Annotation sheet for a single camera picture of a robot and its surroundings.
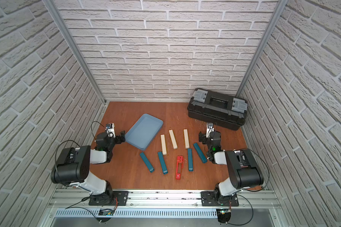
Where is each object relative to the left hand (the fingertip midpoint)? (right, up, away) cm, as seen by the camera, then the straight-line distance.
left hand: (118, 128), depth 94 cm
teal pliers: (+48, -19, -9) cm, 52 cm away
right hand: (+63, -2, 0) cm, 63 cm away
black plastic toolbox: (+73, +12, -2) cm, 74 cm away
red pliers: (+42, -22, -8) cm, 48 cm away
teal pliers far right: (+55, -15, -4) cm, 58 cm away
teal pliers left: (+31, -19, -9) cm, 37 cm away
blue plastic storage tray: (+15, -3, +9) cm, 18 cm away
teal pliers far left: (+21, -20, -9) cm, 30 cm away
